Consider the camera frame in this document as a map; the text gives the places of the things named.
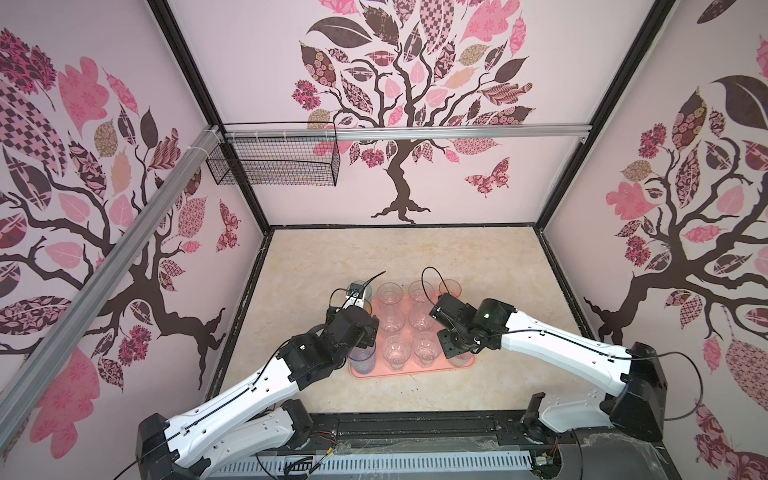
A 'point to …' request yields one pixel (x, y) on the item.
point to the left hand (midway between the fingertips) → (360, 318)
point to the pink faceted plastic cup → (450, 286)
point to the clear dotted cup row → (462, 359)
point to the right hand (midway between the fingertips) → (447, 340)
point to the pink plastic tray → (412, 368)
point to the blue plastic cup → (362, 360)
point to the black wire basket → (281, 154)
